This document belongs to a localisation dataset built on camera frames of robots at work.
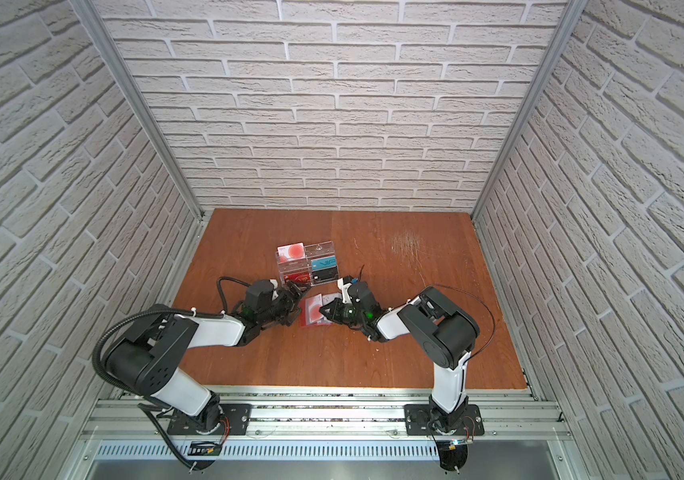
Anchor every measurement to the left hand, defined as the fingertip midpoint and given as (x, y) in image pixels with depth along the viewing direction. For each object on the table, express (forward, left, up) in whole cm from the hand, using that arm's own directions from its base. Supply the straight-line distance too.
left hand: (310, 293), depth 90 cm
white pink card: (-3, 0, -5) cm, 6 cm away
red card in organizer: (+8, +5, -3) cm, 10 cm away
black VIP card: (+8, -3, -3) cm, 10 cm away
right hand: (-4, -3, -2) cm, 6 cm away
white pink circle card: (+14, +7, +3) cm, 16 cm away
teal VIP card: (+11, -4, 0) cm, 12 cm away
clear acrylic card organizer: (+15, 0, +2) cm, 15 cm away
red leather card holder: (0, -5, -4) cm, 7 cm away
